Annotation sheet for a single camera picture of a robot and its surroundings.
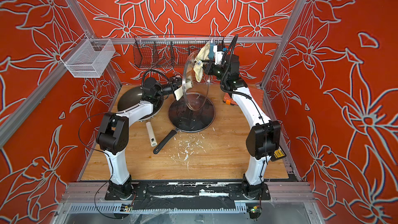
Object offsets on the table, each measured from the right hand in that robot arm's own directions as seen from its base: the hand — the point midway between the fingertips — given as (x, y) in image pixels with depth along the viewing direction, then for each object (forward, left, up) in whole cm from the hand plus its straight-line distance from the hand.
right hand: (197, 60), depth 75 cm
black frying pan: (-22, +12, -32) cm, 41 cm away
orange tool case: (+6, -21, -37) cm, 43 cm away
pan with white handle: (+6, +44, -32) cm, 55 cm away
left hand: (-9, +4, -7) cm, 12 cm away
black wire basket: (+27, +20, -11) cm, 35 cm away
